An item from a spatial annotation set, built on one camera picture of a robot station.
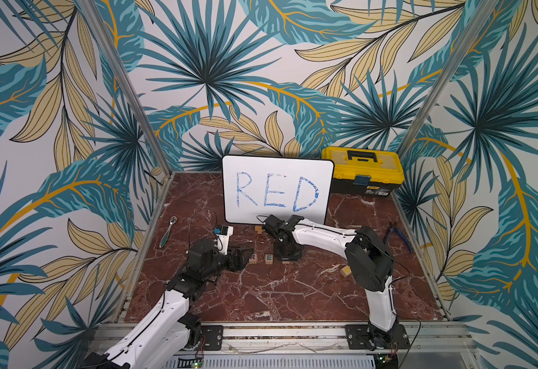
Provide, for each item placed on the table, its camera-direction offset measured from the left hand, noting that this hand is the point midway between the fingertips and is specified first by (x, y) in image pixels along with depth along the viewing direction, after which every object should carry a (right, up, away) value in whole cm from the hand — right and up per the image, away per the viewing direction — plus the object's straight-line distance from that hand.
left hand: (246, 252), depth 79 cm
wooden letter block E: (+8, -5, +9) cm, 13 cm away
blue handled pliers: (+62, +6, +21) cm, 66 cm away
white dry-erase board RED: (+3, +23, +9) cm, 25 cm away
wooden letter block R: (+2, -5, +9) cm, 10 cm away
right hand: (+13, -5, +11) cm, 18 cm away
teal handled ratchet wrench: (-34, +9, +21) cm, 41 cm away
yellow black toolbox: (+49, +30, +22) cm, 62 cm away
